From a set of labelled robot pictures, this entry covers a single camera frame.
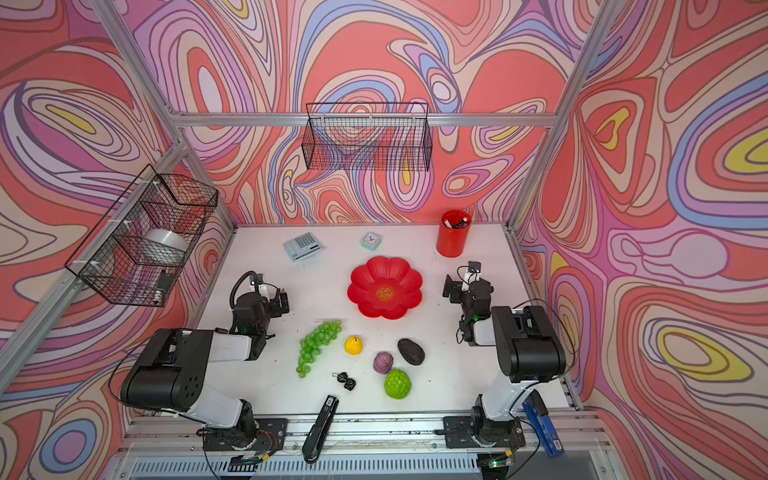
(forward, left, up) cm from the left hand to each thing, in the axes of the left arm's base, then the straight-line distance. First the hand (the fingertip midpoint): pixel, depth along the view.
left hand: (271, 289), depth 94 cm
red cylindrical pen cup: (+19, -60, +5) cm, 64 cm away
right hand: (+4, -62, -1) cm, 62 cm away
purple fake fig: (-23, -36, -1) cm, 43 cm away
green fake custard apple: (-29, -40, 0) cm, 49 cm away
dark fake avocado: (-20, -44, -2) cm, 48 cm away
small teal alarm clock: (+24, -31, -4) cm, 39 cm away
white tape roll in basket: (-1, +17, +25) cm, 31 cm away
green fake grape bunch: (-18, -15, -2) cm, 24 cm away
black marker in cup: (+24, -63, +4) cm, 68 cm away
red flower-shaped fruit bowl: (+4, -37, -6) cm, 37 cm away
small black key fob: (-26, -25, -5) cm, 36 cm away
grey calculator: (+22, -5, -4) cm, 23 cm away
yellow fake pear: (-18, -27, -2) cm, 33 cm away
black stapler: (-41, -20, -1) cm, 45 cm away
